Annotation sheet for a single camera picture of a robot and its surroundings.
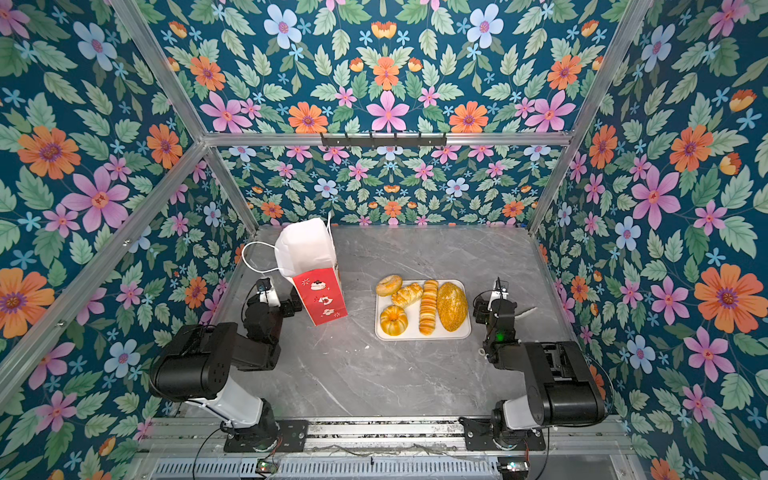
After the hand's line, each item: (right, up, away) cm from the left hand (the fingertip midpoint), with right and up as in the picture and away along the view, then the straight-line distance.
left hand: (279, 280), depth 90 cm
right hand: (+66, -5, +3) cm, 66 cm away
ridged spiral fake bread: (+46, -9, +5) cm, 47 cm away
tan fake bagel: (+33, -2, +6) cm, 34 cm away
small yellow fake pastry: (+39, -5, +6) cm, 40 cm away
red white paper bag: (+6, +8, +8) cm, 12 cm away
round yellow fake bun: (+53, -8, +1) cm, 54 cm away
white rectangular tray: (+41, -17, +1) cm, 44 cm away
